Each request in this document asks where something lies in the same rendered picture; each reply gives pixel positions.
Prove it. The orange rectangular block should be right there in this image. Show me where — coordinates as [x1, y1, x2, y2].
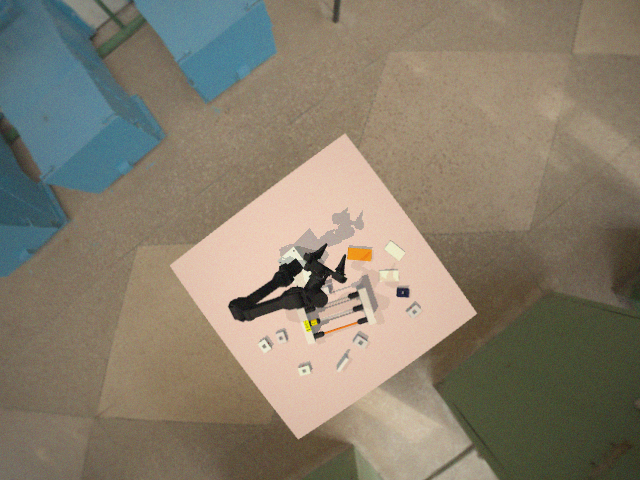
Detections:
[347, 248, 372, 261]

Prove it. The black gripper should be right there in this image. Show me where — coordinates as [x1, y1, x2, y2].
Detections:
[303, 243, 348, 288]

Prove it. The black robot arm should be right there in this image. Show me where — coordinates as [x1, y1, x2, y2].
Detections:
[228, 258, 328, 323]

